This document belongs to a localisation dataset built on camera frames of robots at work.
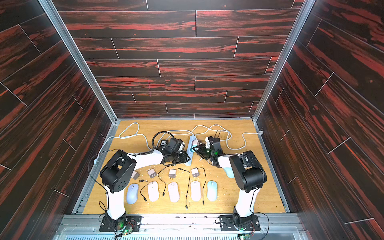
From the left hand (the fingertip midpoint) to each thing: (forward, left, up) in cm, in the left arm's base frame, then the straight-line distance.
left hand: (190, 158), depth 94 cm
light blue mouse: (-18, -13, -1) cm, 22 cm away
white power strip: (+3, 0, +1) cm, 3 cm away
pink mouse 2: (-19, +9, -1) cm, 21 cm away
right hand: (+7, -3, +2) cm, 9 cm away
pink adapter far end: (+11, -3, +3) cm, 12 cm away
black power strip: (+12, +19, +1) cm, 22 cm away
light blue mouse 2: (-7, -24, -2) cm, 26 cm away
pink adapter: (-10, +11, -2) cm, 15 cm away
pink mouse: (-21, +20, -1) cm, 29 cm away
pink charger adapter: (-10, +23, 0) cm, 25 cm away
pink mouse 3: (-19, -4, -2) cm, 19 cm away
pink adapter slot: (-9, -3, -2) cm, 9 cm away
